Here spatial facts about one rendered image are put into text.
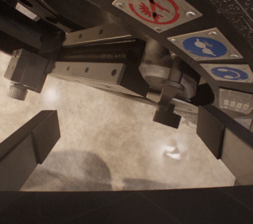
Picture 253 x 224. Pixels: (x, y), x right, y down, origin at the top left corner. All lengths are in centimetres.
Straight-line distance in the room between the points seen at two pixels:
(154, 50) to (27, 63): 33
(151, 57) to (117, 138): 75
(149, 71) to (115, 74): 5
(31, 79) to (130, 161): 64
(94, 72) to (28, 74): 21
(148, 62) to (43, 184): 98
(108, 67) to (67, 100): 77
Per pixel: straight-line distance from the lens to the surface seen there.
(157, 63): 22
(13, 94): 50
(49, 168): 109
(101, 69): 29
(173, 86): 18
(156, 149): 93
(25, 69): 47
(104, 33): 33
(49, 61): 47
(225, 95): 22
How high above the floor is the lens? 92
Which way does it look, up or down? 80 degrees down
